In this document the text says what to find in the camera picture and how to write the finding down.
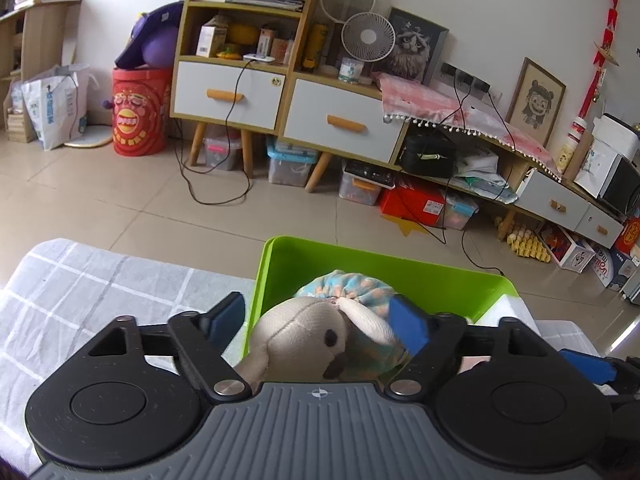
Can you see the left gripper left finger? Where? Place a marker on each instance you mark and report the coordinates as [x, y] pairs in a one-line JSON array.
[[200, 340]]

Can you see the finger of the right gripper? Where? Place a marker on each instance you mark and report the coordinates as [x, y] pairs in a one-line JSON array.
[[590, 367]]

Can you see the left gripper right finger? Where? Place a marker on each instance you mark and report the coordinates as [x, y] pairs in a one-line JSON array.
[[431, 343]]

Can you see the white sponge block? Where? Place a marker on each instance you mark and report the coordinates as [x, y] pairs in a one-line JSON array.
[[507, 306]]

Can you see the beige bunny plush doll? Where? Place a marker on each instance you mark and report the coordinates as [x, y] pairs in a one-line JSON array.
[[319, 339]]

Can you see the green plastic bin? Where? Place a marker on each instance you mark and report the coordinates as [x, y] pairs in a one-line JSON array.
[[292, 266]]

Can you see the yellow egg tray toy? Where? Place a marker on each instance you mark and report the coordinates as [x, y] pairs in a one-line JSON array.
[[525, 243]]

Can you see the red cardboard box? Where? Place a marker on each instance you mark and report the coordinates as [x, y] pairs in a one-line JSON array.
[[413, 200]]

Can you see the grey checked tablecloth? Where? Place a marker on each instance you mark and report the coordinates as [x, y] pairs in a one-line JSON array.
[[63, 292]]

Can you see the clear box with keyboard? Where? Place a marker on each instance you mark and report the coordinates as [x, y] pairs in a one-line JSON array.
[[362, 183]]

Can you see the long low wooden shelf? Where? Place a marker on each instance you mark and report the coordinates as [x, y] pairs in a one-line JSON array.
[[532, 176]]

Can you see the microwave oven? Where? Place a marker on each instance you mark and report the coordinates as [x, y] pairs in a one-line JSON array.
[[620, 189]]

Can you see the black bag on shelf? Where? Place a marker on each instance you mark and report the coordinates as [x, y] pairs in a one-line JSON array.
[[428, 154]]

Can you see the clear storage box pink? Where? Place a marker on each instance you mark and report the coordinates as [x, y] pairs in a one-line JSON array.
[[223, 152]]

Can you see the clear storage box blue lid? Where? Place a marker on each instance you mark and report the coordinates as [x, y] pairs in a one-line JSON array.
[[289, 164]]

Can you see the pink lace cloth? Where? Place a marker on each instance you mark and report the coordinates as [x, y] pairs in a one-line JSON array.
[[411, 102]]

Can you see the red snack-print storage bucket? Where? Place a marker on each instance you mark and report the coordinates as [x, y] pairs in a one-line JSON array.
[[140, 107]]

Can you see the framed cartoon girl picture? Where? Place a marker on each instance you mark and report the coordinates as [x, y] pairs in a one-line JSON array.
[[536, 102]]

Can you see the white paper shopping bag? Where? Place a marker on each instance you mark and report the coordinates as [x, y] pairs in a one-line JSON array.
[[56, 103]]

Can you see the framed cat picture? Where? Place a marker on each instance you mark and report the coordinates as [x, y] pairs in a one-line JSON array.
[[417, 48]]

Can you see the purple plush toy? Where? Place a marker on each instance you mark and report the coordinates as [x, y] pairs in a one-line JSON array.
[[153, 39]]

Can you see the small white desk fan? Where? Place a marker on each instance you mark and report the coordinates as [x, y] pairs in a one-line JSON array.
[[367, 38]]

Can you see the wooden cabinet with white drawers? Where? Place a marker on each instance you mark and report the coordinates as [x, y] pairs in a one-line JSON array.
[[278, 99]]

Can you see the wooden desk at left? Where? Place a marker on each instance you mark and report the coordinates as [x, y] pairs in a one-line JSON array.
[[32, 33]]

